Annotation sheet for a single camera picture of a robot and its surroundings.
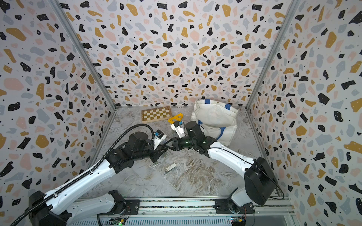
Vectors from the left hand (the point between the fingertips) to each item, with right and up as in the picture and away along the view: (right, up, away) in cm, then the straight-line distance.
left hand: (167, 148), depth 73 cm
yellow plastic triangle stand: (+2, +16, +40) cm, 43 cm away
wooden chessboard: (-15, +19, +40) cm, 47 cm away
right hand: (0, +1, +1) cm, 1 cm away
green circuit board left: (-25, -36, -3) cm, 44 cm away
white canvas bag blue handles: (+32, +14, +31) cm, 47 cm away
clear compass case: (0, -15, +13) cm, 20 cm away
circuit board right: (+36, -37, -2) cm, 52 cm away
